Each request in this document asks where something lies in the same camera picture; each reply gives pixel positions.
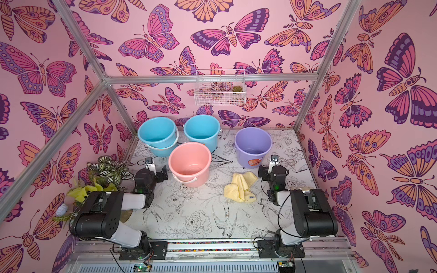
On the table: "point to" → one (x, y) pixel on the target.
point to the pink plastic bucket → (189, 162)
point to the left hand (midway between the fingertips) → (158, 165)
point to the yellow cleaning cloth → (238, 190)
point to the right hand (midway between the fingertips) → (272, 164)
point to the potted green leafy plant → (103, 175)
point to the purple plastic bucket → (251, 143)
